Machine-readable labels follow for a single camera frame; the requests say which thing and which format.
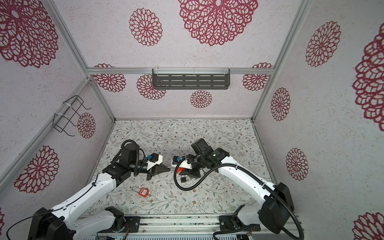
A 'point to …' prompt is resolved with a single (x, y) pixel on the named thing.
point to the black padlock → (183, 179)
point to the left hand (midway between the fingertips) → (168, 170)
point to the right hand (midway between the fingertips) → (181, 167)
